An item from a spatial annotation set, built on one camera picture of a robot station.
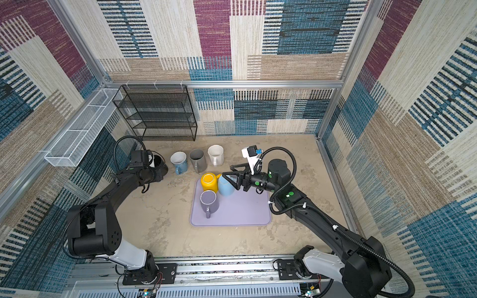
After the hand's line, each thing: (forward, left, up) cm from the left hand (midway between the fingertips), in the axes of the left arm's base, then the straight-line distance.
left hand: (157, 170), depth 92 cm
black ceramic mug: (0, -3, +3) cm, 4 cm away
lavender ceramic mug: (-16, -26, -2) cm, 31 cm away
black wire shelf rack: (+37, +7, +6) cm, 38 cm away
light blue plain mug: (-8, -33, -3) cm, 34 cm away
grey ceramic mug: (+7, -19, -1) cm, 20 cm away
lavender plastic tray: (-15, -40, -11) cm, 45 cm away
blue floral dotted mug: (+10, -8, -4) cm, 13 cm away
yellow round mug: (-6, -26, -1) cm, 26 cm away
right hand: (-15, -36, +18) cm, 43 cm away
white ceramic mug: (+12, -28, -2) cm, 30 cm away
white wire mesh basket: (-4, +24, +22) cm, 33 cm away
